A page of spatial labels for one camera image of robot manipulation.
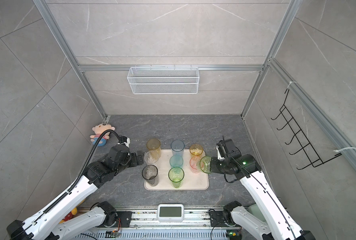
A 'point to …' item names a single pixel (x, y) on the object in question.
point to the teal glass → (177, 159)
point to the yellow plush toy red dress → (73, 213)
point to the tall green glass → (176, 175)
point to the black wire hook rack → (315, 160)
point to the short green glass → (204, 164)
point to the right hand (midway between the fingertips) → (212, 164)
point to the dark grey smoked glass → (150, 173)
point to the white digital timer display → (170, 213)
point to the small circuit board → (113, 233)
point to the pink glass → (194, 165)
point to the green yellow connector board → (233, 234)
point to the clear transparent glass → (151, 157)
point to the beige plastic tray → (190, 182)
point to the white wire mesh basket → (163, 80)
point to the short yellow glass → (196, 150)
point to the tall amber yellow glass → (154, 144)
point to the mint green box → (255, 210)
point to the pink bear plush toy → (98, 130)
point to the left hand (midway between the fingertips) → (136, 151)
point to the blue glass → (177, 147)
